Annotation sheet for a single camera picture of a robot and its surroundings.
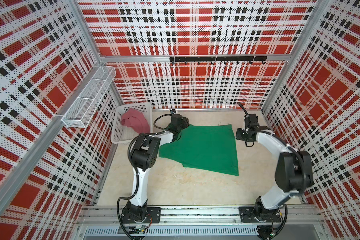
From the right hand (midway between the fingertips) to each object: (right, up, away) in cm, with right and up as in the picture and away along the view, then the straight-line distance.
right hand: (239, 136), depth 92 cm
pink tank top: (-73, +12, +15) cm, 75 cm away
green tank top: (-21, -7, 0) cm, 22 cm away
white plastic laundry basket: (-79, 0, +13) cm, 80 cm away
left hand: (-34, +10, +11) cm, 37 cm away
